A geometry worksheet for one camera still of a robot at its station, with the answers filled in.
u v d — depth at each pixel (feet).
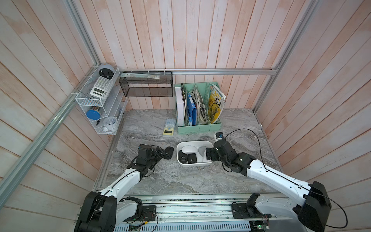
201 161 2.97
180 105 2.98
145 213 2.38
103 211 1.32
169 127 3.54
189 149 3.14
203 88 3.49
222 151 1.95
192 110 3.06
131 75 2.98
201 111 3.22
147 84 3.47
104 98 2.44
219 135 2.30
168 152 3.09
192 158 2.96
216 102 3.31
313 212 1.25
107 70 2.63
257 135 3.52
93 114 2.51
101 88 2.54
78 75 2.47
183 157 2.96
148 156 2.29
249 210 2.16
